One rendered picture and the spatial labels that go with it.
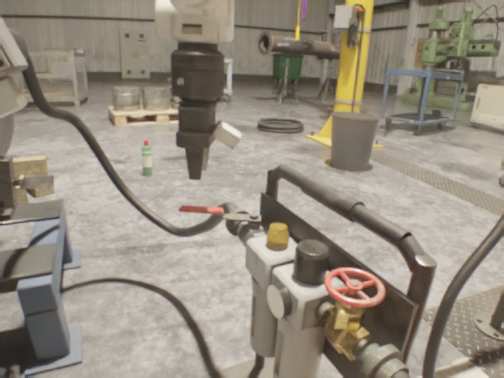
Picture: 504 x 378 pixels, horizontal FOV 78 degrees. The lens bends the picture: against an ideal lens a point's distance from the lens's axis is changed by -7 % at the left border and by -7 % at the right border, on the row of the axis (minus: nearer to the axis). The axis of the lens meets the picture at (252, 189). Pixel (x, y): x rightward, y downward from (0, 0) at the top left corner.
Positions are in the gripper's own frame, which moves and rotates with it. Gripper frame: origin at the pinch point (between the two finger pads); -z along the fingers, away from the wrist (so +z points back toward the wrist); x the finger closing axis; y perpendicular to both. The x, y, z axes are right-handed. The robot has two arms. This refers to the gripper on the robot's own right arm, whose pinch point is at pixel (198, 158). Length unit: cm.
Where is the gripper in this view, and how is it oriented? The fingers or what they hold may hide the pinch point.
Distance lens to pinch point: 60.7
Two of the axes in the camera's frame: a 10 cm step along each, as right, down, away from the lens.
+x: 0.5, -3.5, 9.4
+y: -10.0, -0.6, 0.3
